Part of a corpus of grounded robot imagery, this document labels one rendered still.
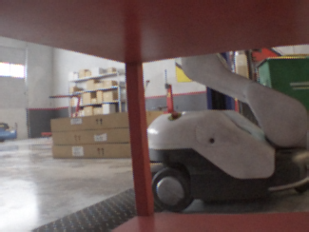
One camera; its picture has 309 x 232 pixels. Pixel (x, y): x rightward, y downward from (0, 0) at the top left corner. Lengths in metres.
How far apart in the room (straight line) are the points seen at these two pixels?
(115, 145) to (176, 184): 2.12
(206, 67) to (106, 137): 2.17
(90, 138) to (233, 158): 2.47
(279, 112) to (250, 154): 0.22
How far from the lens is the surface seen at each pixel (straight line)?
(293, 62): 2.47
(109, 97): 11.83
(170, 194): 1.16
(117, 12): 0.37
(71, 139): 3.55
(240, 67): 4.75
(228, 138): 1.06
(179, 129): 1.10
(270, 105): 1.19
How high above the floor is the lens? 0.34
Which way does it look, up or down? level
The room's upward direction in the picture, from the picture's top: 4 degrees counter-clockwise
